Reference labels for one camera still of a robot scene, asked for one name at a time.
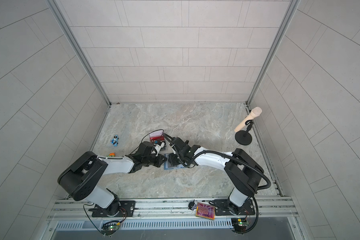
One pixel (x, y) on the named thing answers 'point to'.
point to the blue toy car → (115, 140)
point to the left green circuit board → (109, 228)
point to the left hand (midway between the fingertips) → (170, 158)
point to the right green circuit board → (239, 225)
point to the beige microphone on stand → (242, 136)
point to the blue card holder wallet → (166, 165)
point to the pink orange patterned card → (205, 211)
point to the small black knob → (191, 204)
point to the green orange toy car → (112, 154)
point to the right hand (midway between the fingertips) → (170, 162)
